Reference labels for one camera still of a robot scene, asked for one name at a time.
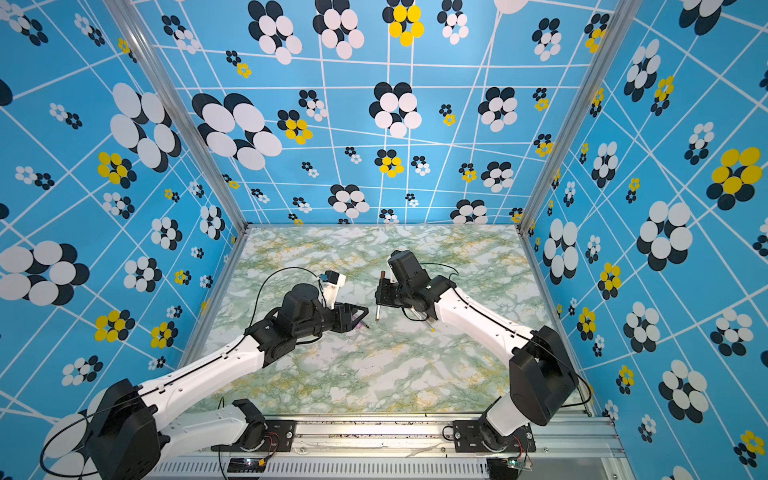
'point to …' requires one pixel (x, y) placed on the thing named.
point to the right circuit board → (518, 463)
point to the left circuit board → (246, 465)
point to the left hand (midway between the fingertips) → (365, 311)
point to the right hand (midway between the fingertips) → (378, 295)
